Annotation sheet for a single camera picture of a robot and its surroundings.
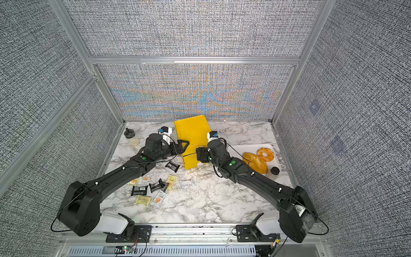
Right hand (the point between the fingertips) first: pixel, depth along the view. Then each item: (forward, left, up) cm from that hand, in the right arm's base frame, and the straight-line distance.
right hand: (201, 145), depth 80 cm
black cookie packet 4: (-15, +20, -19) cm, 31 cm away
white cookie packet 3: (-12, +8, -20) cm, 24 cm away
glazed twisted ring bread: (+8, -40, -21) cm, 46 cm away
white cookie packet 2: (-19, +22, -20) cm, 35 cm away
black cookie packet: (-1, +17, -20) cm, 27 cm away
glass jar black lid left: (+17, +45, -12) cm, 50 cm away
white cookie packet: (-8, +29, -20) cm, 36 cm away
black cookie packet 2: (-16, +33, -19) cm, 42 cm away
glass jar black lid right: (-8, -38, -12) cm, 41 cm away
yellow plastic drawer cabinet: (+11, +4, -1) cm, 11 cm away
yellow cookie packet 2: (-21, +29, -19) cm, 40 cm away
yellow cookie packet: (-10, +17, -21) cm, 28 cm away
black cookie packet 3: (-14, +26, -19) cm, 35 cm away
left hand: (+2, +7, -2) cm, 8 cm away
